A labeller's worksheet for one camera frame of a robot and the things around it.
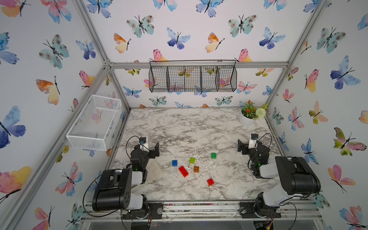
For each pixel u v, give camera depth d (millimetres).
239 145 858
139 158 676
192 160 908
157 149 828
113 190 437
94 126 863
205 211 755
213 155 931
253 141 792
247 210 738
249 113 986
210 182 813
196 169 866
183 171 860
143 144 767
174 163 891
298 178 461
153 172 867
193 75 982
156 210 738
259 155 700
